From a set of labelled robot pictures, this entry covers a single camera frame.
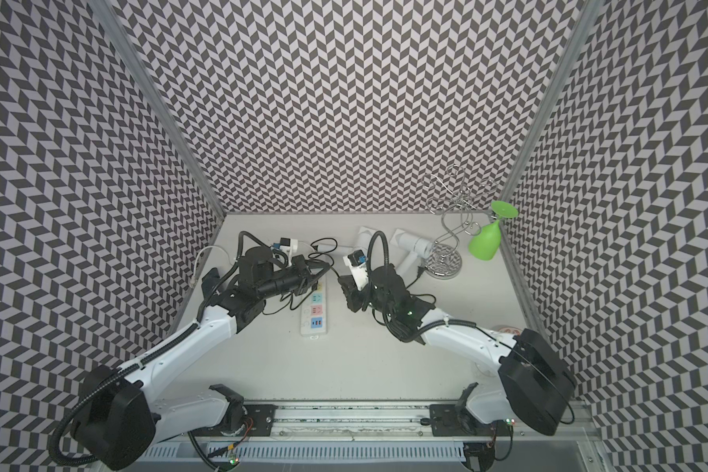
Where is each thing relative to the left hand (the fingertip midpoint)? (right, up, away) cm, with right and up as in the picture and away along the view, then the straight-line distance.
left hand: (331, 269), depth 75 cm
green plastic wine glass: (+43, +7, +8) cm, 44 cm away
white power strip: (-7, -17, +12) cm, 22 cm away
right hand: (+2, -4, +3) cm, 6 cm away
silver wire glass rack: (+35, +18, +4) cm, 39 cm away
